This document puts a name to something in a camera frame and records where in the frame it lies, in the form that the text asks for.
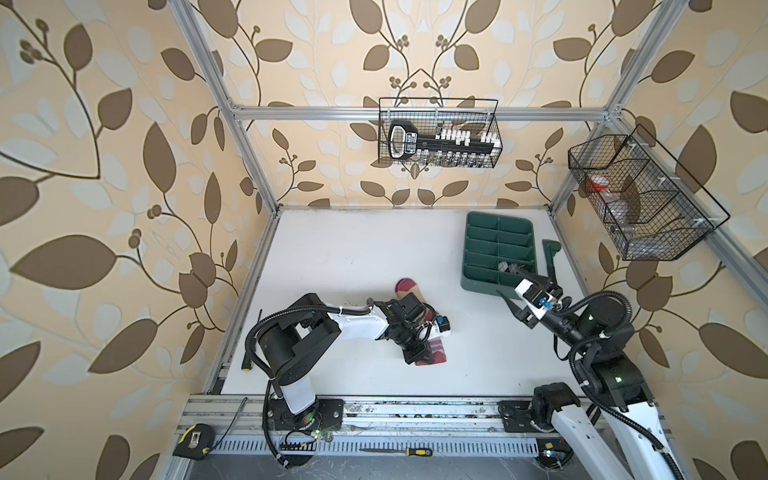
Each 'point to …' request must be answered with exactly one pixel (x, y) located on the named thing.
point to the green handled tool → (551, 247)
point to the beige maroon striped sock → (436, 355)
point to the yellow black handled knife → (426, 452)
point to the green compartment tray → (497, 248)
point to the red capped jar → (598, 183)
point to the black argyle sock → (509, 268)
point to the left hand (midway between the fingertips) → (434, 358)
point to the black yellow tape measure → (195, 441)
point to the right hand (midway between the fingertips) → (514, 281)
